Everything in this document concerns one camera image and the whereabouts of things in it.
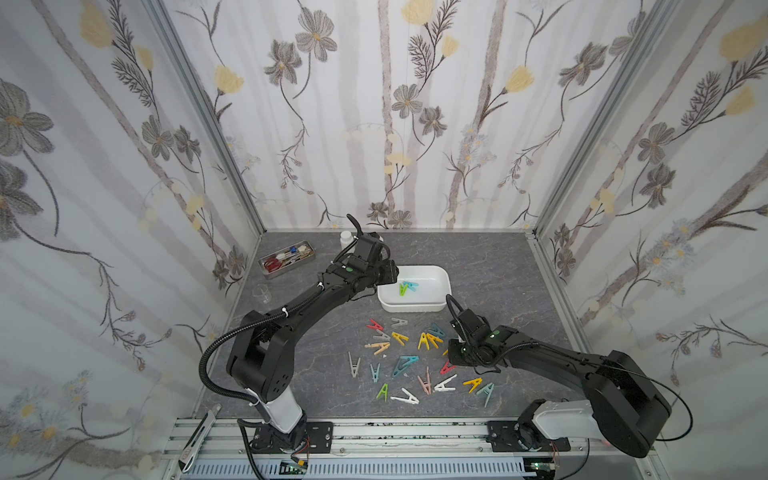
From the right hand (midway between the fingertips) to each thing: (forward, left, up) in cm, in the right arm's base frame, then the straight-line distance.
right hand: (451, 352), depth 87 cm
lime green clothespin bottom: (-11, +20, -1) cm, 23 cm away
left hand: (+20, +17, +14) cm, 30 cm away
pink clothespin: (-10, +8, 0) cm, 12 cm away
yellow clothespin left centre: (+5, +15, -1) cm, 16 cm away
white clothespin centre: (-10, +4, -1) cm, 10 cm away
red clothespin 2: (-4, +2, -1) cm, 5 cm away
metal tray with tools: (+35, +59, -5) cm, 69 cm away
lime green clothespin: (+22, +15, -2) cm, 26 cm away
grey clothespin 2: (-5, +29, -1) cm, 29 cm away
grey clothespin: (+10, +15, -2) cm, 18 cm away
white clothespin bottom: (-13, +12, -1) cm, 18 cm away
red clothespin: (+8, +23, -2) cm, 25 cm away
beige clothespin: (+2, +20, -2) cm, 21 cm away
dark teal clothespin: (+7, +4, -1) cm, 8 cm away
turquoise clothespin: (+25, +11, -3) cm, 28 cm away
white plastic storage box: (+23, +9, -4) cm, 25 cm away
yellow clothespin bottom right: (-8, -6, 0) cm, 10 cm away
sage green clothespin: (-6, +22, -1) cm, 23 cm away
